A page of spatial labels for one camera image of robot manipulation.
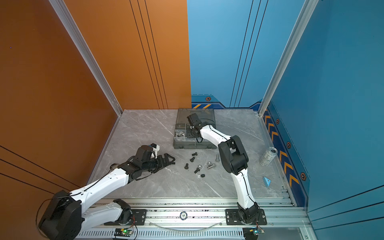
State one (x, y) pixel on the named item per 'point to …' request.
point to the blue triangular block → (266, 181)
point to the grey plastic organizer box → (181, 141)
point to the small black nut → (203, 175)
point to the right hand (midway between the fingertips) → (190, 133)
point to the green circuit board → (124, 232)
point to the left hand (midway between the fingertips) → (171, 160)
